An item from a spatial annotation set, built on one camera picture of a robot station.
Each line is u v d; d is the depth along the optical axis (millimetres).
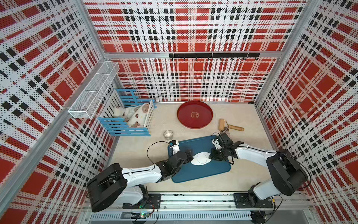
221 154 758
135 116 1041
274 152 491
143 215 691
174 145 749
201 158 884
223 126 1035
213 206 730
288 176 439
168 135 1012
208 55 882
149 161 626
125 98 1191
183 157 622
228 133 1019
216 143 763
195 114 1135
